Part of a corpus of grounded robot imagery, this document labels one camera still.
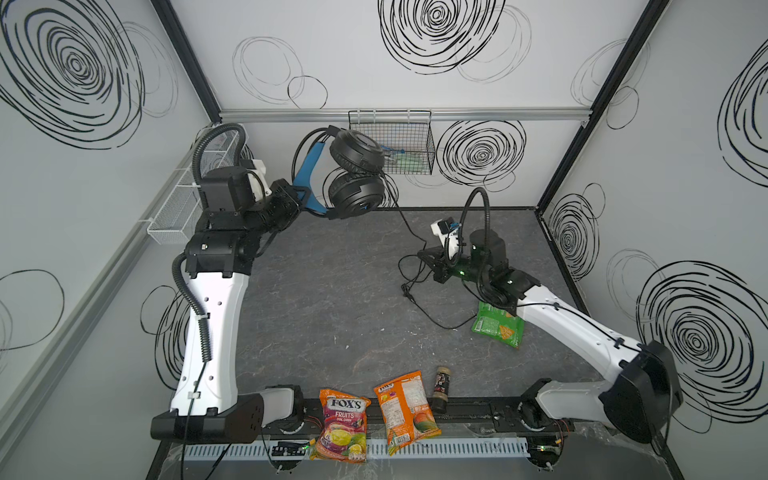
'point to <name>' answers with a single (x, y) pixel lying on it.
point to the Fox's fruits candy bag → (343, 432)
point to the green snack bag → (500, 324)
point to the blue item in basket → (392, 149)
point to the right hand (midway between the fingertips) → (416, 253)
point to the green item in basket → (411, 162)
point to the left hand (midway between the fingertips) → (312, 188)
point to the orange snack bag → (407, 412)
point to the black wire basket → (405, 136)
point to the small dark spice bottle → (440, 394)
